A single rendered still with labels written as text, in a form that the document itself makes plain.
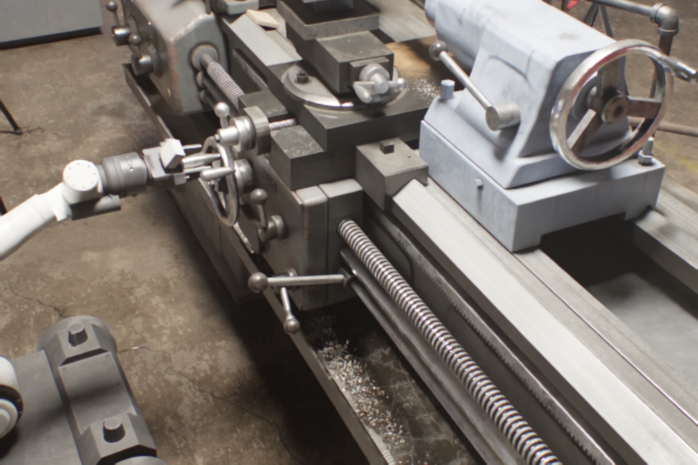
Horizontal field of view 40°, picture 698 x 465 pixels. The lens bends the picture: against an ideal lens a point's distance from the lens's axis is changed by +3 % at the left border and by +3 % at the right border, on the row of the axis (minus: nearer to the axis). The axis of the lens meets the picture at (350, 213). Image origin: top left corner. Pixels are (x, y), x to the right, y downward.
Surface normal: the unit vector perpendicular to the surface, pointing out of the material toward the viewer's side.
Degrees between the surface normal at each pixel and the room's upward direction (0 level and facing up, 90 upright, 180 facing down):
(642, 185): 90
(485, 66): 76
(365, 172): 90
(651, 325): 14
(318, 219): 90
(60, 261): 0
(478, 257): 36
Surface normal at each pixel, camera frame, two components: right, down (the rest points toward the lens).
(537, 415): -0.90, 0.22
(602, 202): 0.44, 0.50
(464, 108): -0.82, -0.14
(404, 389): 0.01, -0.83
